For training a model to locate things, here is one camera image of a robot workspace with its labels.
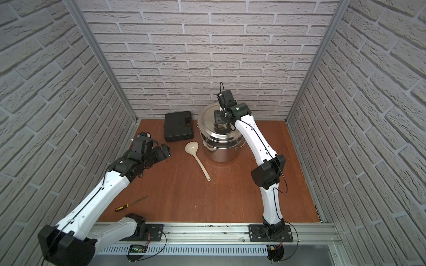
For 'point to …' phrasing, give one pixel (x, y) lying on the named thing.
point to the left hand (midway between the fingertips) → (159, 147)
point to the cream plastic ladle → (192, 148)
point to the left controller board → (136, 252)
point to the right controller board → (275, 252)
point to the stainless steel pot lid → (209, 129)
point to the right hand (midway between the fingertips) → (225, 115)
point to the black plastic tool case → (178, 126)
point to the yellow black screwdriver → (127, 205)
